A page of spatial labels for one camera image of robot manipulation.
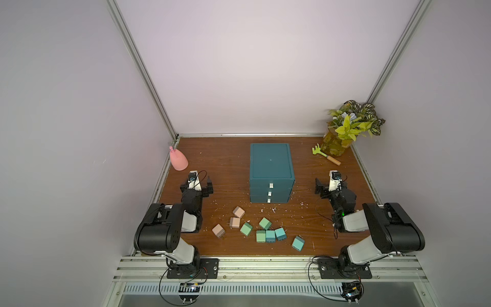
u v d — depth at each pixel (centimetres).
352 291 70
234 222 83
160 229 45
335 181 78
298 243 78
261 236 79
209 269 73
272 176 76
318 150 112
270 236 80
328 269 73
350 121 92
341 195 71
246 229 81
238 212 87
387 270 74
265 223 83
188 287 71
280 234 79
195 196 71
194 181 76
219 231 81
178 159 101
